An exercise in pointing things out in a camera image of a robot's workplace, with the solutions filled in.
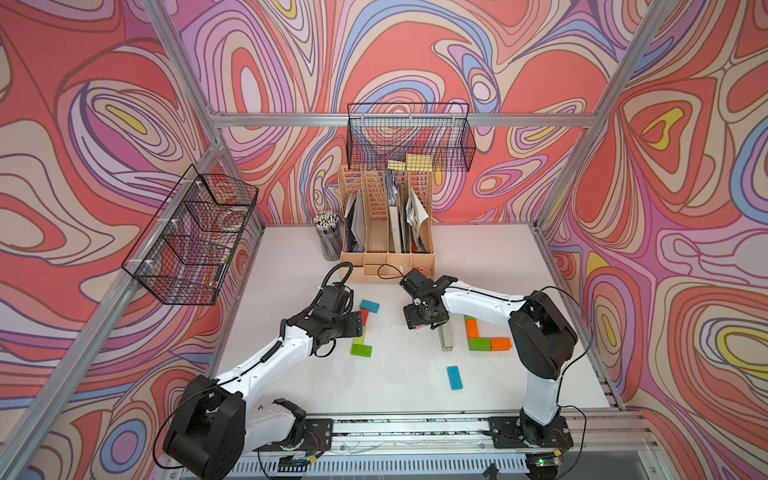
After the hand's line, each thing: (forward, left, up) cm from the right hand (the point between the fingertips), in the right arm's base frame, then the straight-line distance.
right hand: (423, 325), depth 91 cm
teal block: (+8, +17, -1) cm, 19 cm away
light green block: (-4, +19, 0) cm, 20 cm away
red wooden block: (+5, +18, -1) cm, 19 cm away
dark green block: (-6, -16, -1) cm, 18 cm away
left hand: (-1, +20, +6) cm, 21 cm away
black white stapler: (-4, -7, 0) cm, 8 cm away
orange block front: (-3, -15, +1) cm, 15 cm away
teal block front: (-16, -7, -2) cm, 17 cm away
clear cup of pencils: (+28, +29, +17) cm, 43 cm away
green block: (-6, +19, -2) cm, 20 cm away
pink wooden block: (-4, +2, +7) cm, 8 cm away
